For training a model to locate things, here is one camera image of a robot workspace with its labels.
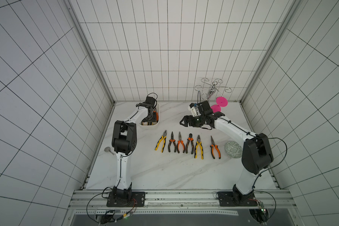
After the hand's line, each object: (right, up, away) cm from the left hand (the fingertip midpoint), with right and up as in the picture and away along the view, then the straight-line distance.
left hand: (149, 121), depth 102 cm
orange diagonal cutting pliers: (+30, -12, -6) cm, 33 cm away
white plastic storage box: (+5, +9, +7) cm, 12 cm away
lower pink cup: (+45, +9, -11) cm, 48 cm away
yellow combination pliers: (+35, -14, -7) cm, 38 cm away
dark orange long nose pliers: (+17, -13, -7) cm, 23 cm away
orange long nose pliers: (+44, -18, -9) cm, 48 cm away
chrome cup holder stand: (+42, +20, -15) cm, 49 cm away
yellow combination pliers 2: (+11, -11, -5) cm, 16 cm away
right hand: (+21, -1, -14) cm, 26 cm away
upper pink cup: (+47, +13, -18) cm, 52 cm away
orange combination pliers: (+22, -13, -7) cm, 26 cm away
